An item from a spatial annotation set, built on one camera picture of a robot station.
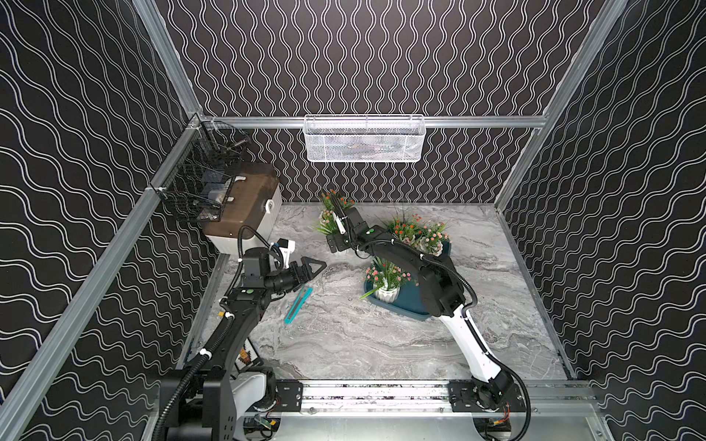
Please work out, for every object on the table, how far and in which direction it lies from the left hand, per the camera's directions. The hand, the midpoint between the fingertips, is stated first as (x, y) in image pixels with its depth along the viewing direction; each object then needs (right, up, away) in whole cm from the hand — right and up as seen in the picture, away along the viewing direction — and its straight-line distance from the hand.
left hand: (318, 266), depth 79 cm
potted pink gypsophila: (+21, -5, +9) cm, 23 cm away
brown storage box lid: (-30, +28, +30) cm, 51 cm away
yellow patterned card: (-21, -26, +2) cm, 34 cm away
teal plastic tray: (+27, -13, +7) cm, 31 cm away
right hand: (+4, +8, +24) cm, 26 cm away
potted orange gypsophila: (+1, +13, +18) cm, 22 cm away
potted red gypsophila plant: (+28, +10, +14) cm, 33 cm away
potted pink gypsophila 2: (+36, +8, +12) cm, 39 cm away
